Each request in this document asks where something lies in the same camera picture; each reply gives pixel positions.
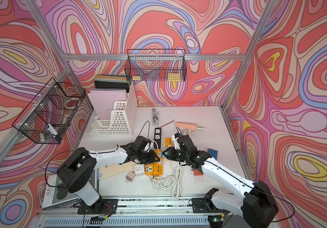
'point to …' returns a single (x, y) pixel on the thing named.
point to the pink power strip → (185, 125)
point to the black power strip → (157, 137)
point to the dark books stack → (108, 81)
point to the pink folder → (102, 100)
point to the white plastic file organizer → (116, 112)
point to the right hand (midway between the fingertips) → (165, 157)
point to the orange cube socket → (197, 173)
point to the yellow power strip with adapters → (158, 167)
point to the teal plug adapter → (163, 156)
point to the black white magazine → (57, 194)
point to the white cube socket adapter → (139, 169)
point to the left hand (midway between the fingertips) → (159, 161)
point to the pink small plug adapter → (130, 176)
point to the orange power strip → (168, 141)
